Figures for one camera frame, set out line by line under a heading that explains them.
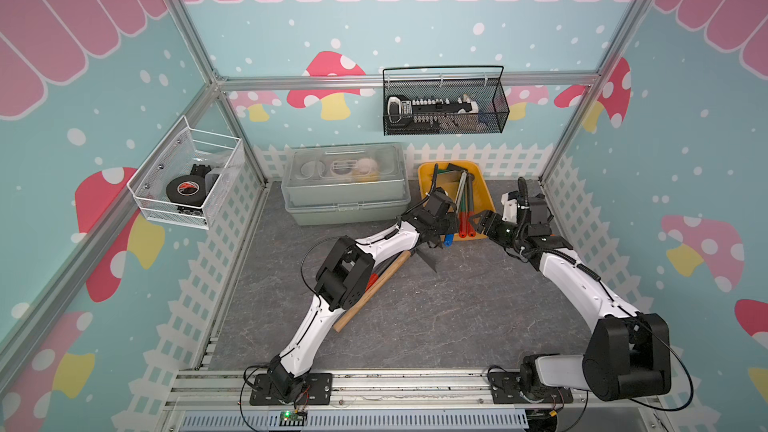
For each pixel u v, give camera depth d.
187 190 0.71
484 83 0.90
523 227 0.66
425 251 0.99
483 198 1.12
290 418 0.73
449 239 0.92
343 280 0.58
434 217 0.77
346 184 0.92
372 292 0.89
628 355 0.41
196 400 0.74
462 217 1.00
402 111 0.89
